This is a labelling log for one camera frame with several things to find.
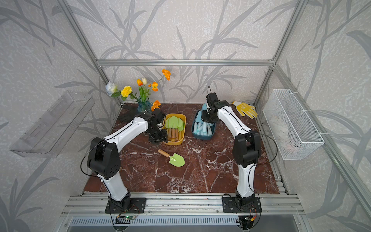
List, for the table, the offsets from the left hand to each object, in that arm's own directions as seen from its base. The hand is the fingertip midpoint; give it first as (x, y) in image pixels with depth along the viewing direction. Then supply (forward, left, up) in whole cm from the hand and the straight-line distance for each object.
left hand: (166, 141), depth 87 cm
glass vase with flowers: (+29, +15, +15) cm, 36 cm away
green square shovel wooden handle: (+8, -3, -5) cm, 10 cm away
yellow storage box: (+23, -9, -4) cm, 25 cm away
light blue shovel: (+20, -23, +9) cm, 32 cm away
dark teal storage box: (+8, -23, -8) cm, 26 cm away
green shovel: (-7, -6, -9) cm, 13 cm away
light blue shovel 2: (+13, -21, -3) cm, 25 cm away
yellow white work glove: (+36, -59, -9) cm, 70 cm away
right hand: (+15, -23, +5) cm, 28 cm away
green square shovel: (+15, -7, -7) cm, 18 cm away
